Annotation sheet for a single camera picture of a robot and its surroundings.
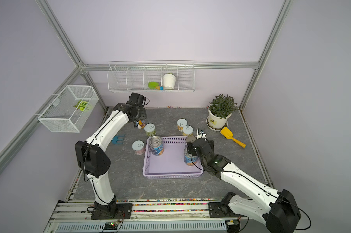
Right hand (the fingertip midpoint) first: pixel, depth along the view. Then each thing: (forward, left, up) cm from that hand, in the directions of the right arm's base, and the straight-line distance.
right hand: (196, 140), depth 80 cm
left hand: (+16, +34, +3) cm, 38 cm away
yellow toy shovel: (+15, -25, -17) cm, 34 cm away
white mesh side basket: (+15, +73, +9) cm, 75 cm away
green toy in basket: (+16, +65, +13) cm, 68 cm away
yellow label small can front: (+16, +4, -13) cm, 20 cm away
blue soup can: (+2, +24, -8) cm, 26 cm away
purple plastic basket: (-6, +15, -18) cm, 25 cm away
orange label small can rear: (+22, +9, -13) cm, 27 cm away
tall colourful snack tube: (+15, +34, -4) cm, 38 cm away
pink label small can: (+3, +36, -12) cm, 38 cm away
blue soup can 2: (-6, +5, -8) cm, 11 cm away
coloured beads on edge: (-26, +3, -20) cm, 33 cm away
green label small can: (+17, +31, -13) cm, 38 cm away
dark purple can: (+5, +3, -8) cm, 10 cm away
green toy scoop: (+40, +28, +8) cm, 49 cm away
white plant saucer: (+20, -17, -16) cm, 30 cm away
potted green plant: (+24, -17, 0) cm, 30 cm away
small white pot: (+36, +16, +14) cm, 42 cm away
